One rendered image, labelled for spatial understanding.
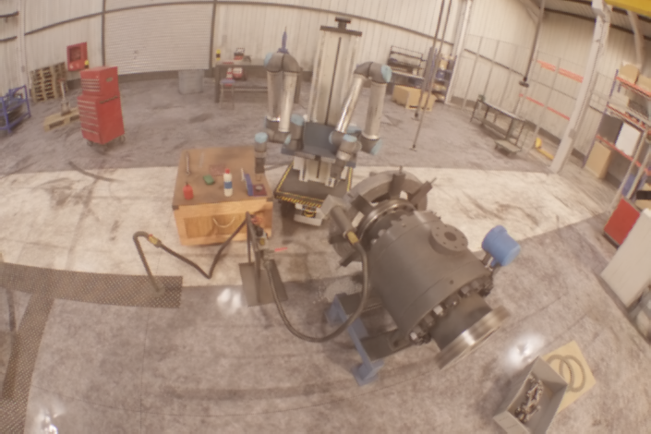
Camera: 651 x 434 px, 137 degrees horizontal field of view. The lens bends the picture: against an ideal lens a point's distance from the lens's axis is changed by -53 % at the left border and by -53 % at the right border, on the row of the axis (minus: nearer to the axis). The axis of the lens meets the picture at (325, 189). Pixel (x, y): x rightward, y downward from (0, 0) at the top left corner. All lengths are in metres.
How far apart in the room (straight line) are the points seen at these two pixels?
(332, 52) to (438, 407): 2.72
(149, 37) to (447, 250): 9.89
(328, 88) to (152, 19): 8.36
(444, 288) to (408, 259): 0.24
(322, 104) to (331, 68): 0.33
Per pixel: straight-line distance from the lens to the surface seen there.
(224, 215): 2.21
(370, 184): 1.60
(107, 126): 4.50
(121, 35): 10.53
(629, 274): 4.72
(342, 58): 2.32
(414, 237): 1.42
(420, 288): 1.31
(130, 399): 1.92
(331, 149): 2.43
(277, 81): 2.05
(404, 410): 1.88
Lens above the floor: 1.69
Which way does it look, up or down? 32 degrees down
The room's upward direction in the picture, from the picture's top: 10 degrees clockwise
